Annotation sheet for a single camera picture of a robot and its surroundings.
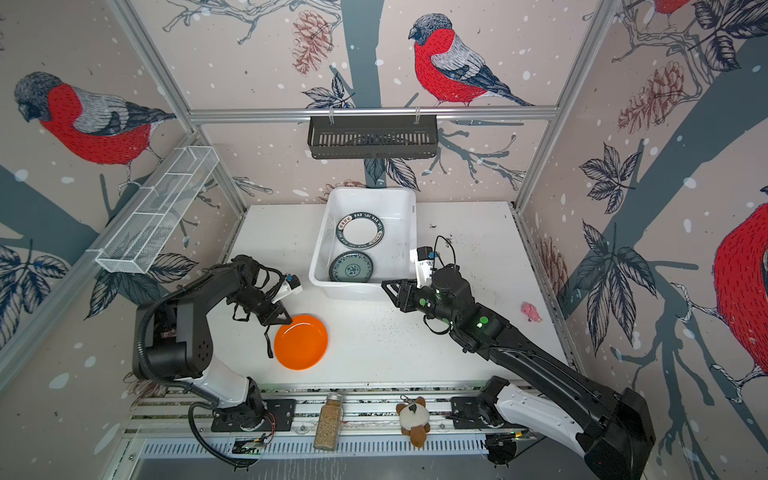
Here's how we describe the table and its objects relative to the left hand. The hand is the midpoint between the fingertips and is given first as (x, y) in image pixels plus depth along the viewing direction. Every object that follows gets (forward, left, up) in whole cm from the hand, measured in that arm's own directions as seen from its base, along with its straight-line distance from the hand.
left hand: (283, 319), depth 86 cm
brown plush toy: (-25, -38, -1) cm, 45 cm away
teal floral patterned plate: (+20, -18, -2) cm, 27 cm away
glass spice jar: (-26, -17, +1) cm, 32 cm away
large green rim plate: (+36, -21, -2) cm, 42 cm away
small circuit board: (-30, +3, -5) cm, 31 cm away
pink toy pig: (+2, -75, -1) cm, 75 cm away
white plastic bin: (+45, -35, +1) cm, 57 cm away
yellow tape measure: (-8, +3, -4) cm, 10 cm away
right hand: (-1, -30, +21) cm, 36 cm away
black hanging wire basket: (+57, -28, +26) cm, 69 cm away
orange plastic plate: (-6, -6, -4) cm, 9 cm away
